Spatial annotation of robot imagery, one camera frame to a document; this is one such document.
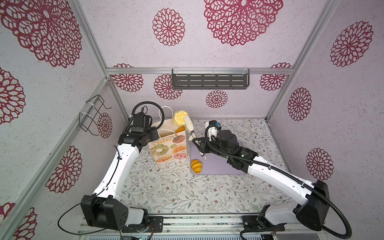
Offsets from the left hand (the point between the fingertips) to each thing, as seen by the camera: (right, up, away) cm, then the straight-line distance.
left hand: (152, 136), depth 80 cm
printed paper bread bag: (+10, -5, +4) cm, 12 cm away
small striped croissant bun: (+24, -18, +12) cm, 32 cm away
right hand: (+22, -1, -10) cm, 24 cm away
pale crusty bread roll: (+15, +9, -5) cm, 18 cm away
